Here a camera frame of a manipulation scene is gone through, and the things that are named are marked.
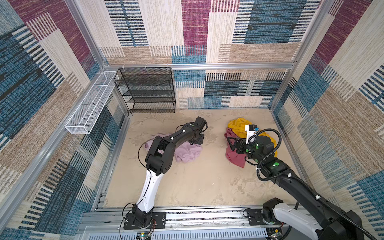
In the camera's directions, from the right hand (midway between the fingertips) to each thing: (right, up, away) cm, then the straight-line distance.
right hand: (232, 140), depth 78 cm
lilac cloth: (-25, -9, +15) cm, 30 cm away
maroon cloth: (+7, -13, +14) cm, 20 cm away
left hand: (-16, -1, +23) cm, 28 cm away
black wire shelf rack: (-53, +34, +30) cm, 70 cm away
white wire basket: (-72, +11, -7) cm, 73 cm away
